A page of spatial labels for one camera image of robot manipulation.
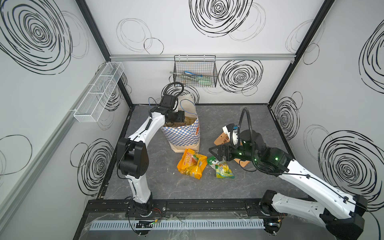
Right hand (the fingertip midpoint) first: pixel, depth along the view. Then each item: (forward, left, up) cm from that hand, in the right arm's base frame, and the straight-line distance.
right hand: (213, 149), depth 66 cm
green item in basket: (+41, +8, +8) cm, 42 cm away
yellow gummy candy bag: (+2, +10, -21) cm, 23 cm away
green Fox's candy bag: (-1, -7, -20) cm, 21 cm away
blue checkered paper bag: (+12, +14, -9) cm, 21 cm away
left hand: (+27, +17, -9) cm, 34 cm away
